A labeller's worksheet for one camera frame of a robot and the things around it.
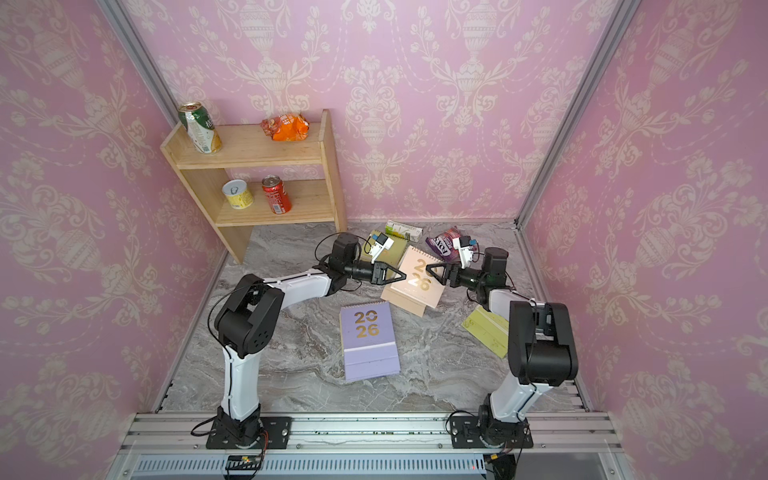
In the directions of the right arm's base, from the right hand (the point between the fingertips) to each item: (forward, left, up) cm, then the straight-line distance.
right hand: (435, 267), depth 90 cm
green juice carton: (+24, +5, -10) cm, 26 cm away
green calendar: (-14, -16, -14) cm, 26 cm away
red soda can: (+17, +46, +17) cm, 52 cm away
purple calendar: (-18, +21, -10) cm, 29 cm away
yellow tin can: (+22, +60, +14) cm, 65 cm away
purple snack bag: (+18, -7, -10) cm, 21 cm away
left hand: (-5, +10, +2) cm, 11 cm away
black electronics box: (-44, +52, -16) cm, 70 cm away
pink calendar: (-6, +5, -2) cm, 8 cm away
